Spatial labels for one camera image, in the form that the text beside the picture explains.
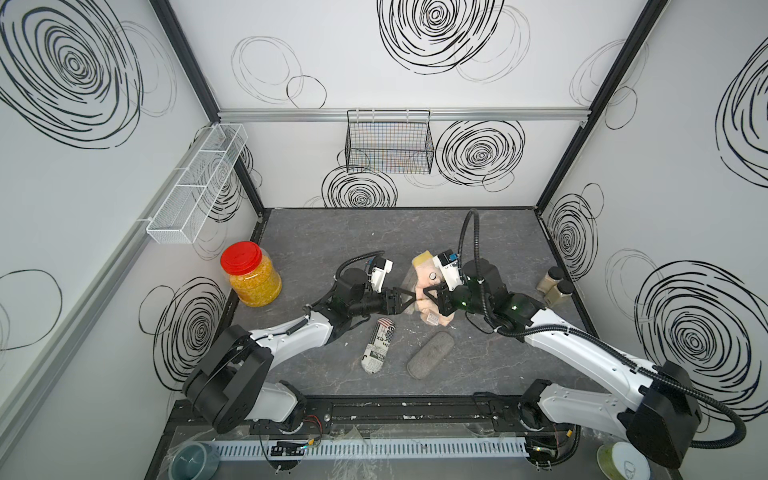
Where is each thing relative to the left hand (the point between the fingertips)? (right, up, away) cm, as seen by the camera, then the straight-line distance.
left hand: (411, 299), depth 79 cm
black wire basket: (-6, +56, +45) cm, 72 cm away
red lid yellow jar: (-44, +6, +4) cm, 45 cm away
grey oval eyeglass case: (+6, -15, +3) cm, 17 cm away
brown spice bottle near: (+46, +1, +10) cm, 47 cm away
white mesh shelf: (-58, +25, -4) cm, 63 cm away
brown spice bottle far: (+44, +5, +12) cm, 46 cm away
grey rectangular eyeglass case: (-1, +4, 0) cm, 4 cm away
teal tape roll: (-50, -34, -12) cm, 62 cm away
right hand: (+4, +3, -2) cm, 5 cm away
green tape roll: (+44, -31, -16) cm, 56 cm away
